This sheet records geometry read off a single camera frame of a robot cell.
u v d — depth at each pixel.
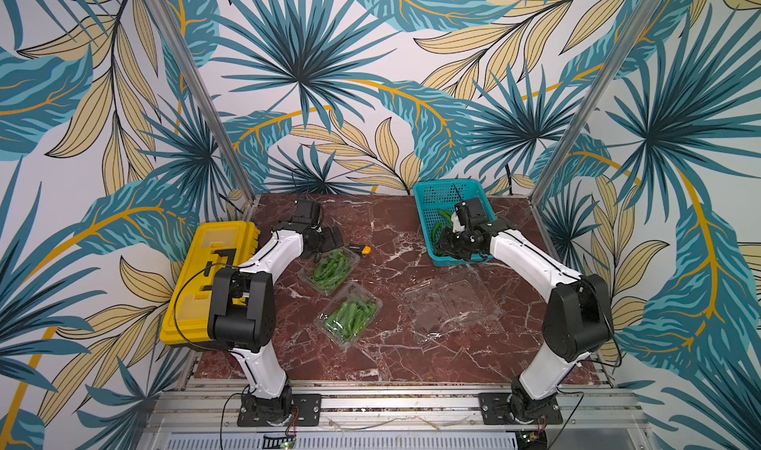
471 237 0.66
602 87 0.86
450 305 0.86
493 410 0.73
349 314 0.85
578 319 0.46
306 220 0.74
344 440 0.70
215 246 0.85
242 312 0.48
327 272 0.95
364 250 1.02
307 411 0.73
